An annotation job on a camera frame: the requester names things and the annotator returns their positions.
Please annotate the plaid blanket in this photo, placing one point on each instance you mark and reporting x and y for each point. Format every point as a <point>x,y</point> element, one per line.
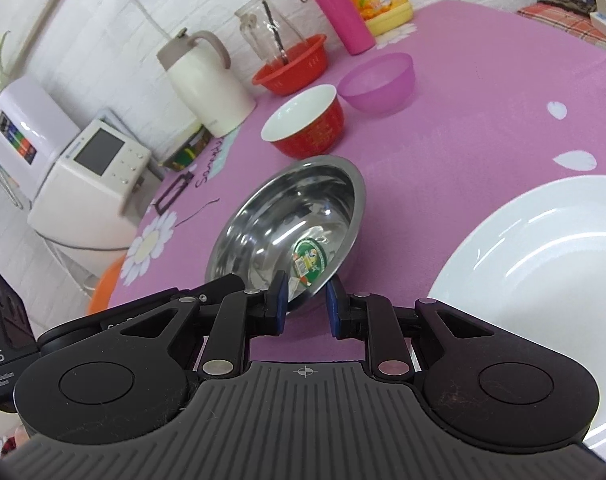
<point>558,17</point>

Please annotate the cream thermos jug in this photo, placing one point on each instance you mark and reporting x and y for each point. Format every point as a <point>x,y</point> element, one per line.
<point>208,90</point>

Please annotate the red ceramic bowl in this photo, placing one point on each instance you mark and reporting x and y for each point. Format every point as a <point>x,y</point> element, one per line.
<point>313,135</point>

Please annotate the glass pitcher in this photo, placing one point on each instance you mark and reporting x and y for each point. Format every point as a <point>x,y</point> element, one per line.
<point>253,25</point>

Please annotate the white appliance with coloured label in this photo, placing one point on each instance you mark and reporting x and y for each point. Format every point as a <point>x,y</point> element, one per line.
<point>33,110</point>

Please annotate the black rectangular frame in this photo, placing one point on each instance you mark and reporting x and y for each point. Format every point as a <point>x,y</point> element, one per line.
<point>159,206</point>

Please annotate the purple floral tablecloth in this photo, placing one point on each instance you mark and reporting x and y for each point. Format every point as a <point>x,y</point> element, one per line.
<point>458,135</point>

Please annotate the purple plastic bowl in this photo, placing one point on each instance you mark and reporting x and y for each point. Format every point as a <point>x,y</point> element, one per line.
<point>378,90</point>

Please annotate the orange stool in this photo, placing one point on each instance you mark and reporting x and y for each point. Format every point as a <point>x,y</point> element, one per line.
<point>105,282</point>

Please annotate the pink thermos bottle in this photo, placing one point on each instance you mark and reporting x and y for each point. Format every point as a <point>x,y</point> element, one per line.
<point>340,15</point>

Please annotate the white machine with screen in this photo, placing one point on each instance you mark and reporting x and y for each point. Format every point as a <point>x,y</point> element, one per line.
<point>73,200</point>

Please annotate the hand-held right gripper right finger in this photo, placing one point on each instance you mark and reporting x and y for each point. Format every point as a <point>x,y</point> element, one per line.
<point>333,310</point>

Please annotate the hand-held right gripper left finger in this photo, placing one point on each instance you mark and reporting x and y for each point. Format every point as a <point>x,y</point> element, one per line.
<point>280,305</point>

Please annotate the stainless steel bowl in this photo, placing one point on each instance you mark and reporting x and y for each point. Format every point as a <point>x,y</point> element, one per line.
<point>278,220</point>

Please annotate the metal stirring rod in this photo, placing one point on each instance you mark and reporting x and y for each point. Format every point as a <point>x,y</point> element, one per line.
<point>273,22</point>

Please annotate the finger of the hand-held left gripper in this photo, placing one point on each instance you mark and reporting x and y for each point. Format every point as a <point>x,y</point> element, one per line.
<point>133,310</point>

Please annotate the red plastic basket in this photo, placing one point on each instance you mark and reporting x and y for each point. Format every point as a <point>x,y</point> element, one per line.
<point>303,75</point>

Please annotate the white plate with dark rim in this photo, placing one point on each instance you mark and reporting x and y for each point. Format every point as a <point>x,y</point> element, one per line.
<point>533,270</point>

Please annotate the green patterned container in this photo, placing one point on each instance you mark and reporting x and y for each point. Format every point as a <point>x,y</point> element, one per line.
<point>185,155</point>

